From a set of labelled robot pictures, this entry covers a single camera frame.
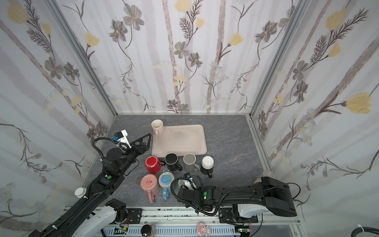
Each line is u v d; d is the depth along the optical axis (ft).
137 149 2.11
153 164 2.75
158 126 3.33
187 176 2.29
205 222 2.39
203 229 2.21
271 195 1.59
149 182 2.45
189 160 2.74
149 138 2.26
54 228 1.33
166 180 2.47
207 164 2.75
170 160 2.76
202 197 1.87
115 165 1.82
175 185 2.30
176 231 2.30
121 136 2.12
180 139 3.42
